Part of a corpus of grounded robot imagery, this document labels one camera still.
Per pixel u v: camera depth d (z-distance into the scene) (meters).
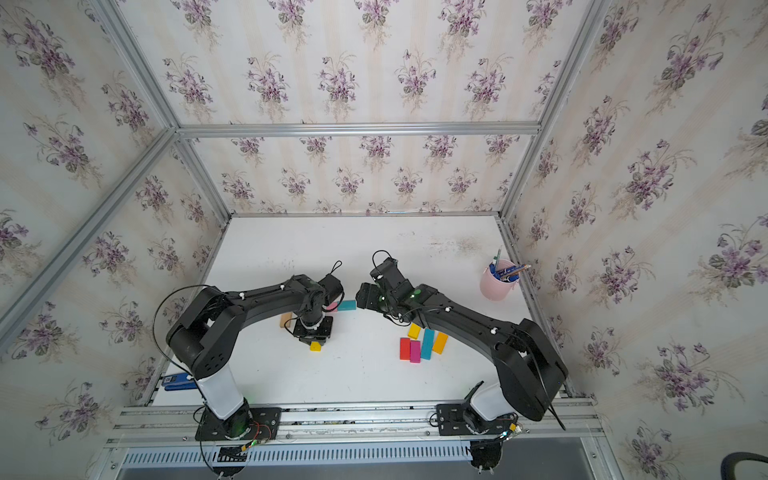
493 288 0.93
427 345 0.86
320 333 0.79
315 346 0.86
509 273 0.91
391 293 0.63
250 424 0.72
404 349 0.86
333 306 0.79
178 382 0.77
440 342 0.86
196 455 0.69
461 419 0.66
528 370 0.42
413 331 0.89
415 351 0.84
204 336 0.47
